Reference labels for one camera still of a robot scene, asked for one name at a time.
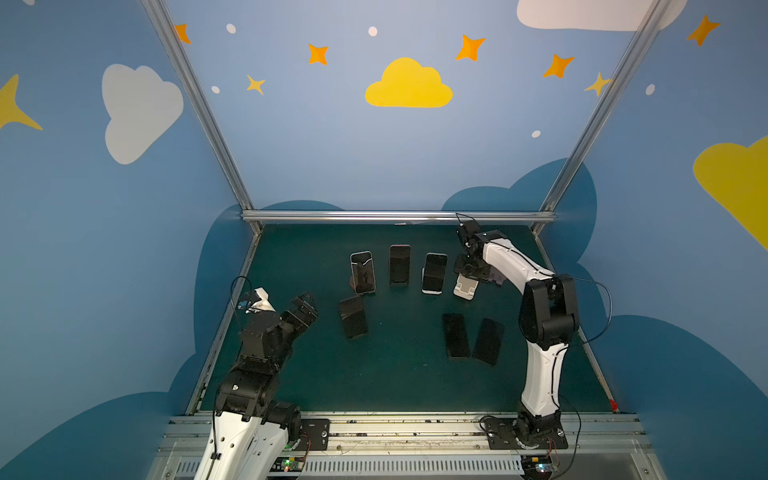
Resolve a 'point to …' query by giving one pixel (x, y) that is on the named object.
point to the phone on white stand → (434, 272)
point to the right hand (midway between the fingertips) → (471, 271)
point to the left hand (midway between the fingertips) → (309, 300)
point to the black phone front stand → (489, 341)
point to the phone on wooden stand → (362, 278)
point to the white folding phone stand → (465, 287)
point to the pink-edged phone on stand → (400, 264)
